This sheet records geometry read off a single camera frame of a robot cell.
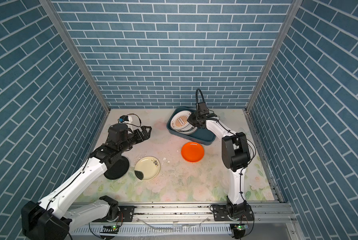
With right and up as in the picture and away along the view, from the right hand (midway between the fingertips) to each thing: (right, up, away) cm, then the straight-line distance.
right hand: (187, 118), depth 98 cm
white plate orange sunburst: (-6, -2, +6) cm, 8 cm away
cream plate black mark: (-25, -31, -9) cm, 40 cm away
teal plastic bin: (+12, -12, +2) cm, 17 cm away
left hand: (-22, -7, -21) cm, 31 cm away
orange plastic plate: (+3, -22, -2) cm, 22 cm away
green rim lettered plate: (+2, -8, +7) cm, 11 cm away
